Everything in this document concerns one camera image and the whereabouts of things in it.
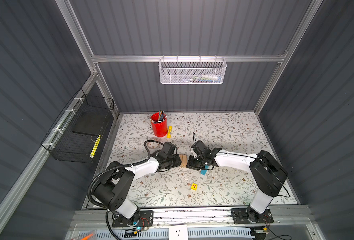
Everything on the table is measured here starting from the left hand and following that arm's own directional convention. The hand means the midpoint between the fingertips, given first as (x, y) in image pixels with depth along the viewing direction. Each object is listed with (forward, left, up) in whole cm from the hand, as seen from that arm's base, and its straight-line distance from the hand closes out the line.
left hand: (181, 161), depth 90 cm
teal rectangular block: (-6, -13, -3) cm, 15 cm away
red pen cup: (+22, +13, +10) cm, 28 cm away
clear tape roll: (+15, +18, -4) cm, 24 cm away
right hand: (-4, -4, -1) cm, 5 cm away
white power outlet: (-35, +4, 0) cm, 36 cm away
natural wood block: (+3, -1, -2) cm, 4 cm away
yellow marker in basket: (-3, +41, +24) cm, 47 cm away
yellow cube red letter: (-15, -6, -2) cm, 16 cm away
